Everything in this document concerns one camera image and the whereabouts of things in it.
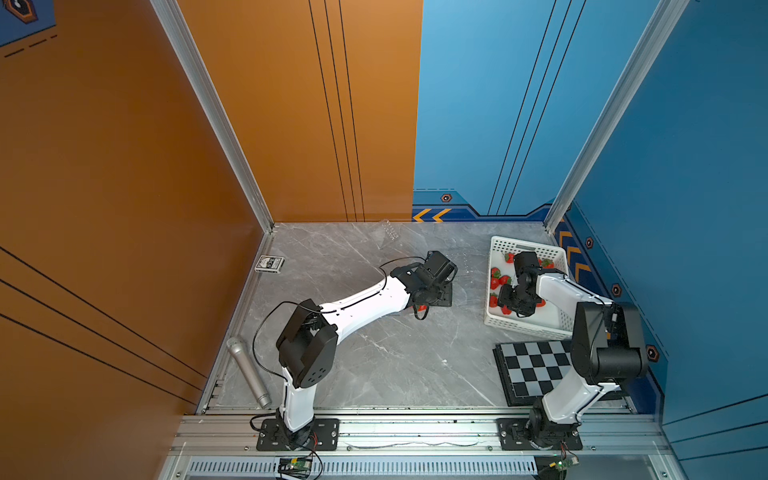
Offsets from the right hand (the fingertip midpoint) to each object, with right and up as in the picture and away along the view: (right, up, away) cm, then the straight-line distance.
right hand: (506, 304), depth 95 cm
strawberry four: (+18, +13, +10) cm, 24 cm away
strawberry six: (-5, +2, -2) cm, 5 cm away
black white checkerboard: (0, -15, -14) cm, 21 cm away
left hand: (-21, +6, -10) cm, 24 cm away
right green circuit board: (+3, -33, -26) cm, 42 cm away
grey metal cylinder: (-82, -10, -10) cm, 83 cm away
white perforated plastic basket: (+1, +10, +7) cm, 13 cm away
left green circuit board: (-60, -35, -24) cm, 73 cm away
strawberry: (-30, +5, -33) cm, 45 cm away
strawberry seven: (+1, +7, +4) cm, 8 cm away
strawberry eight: (-1, +10, +7) cm, 12 cm away
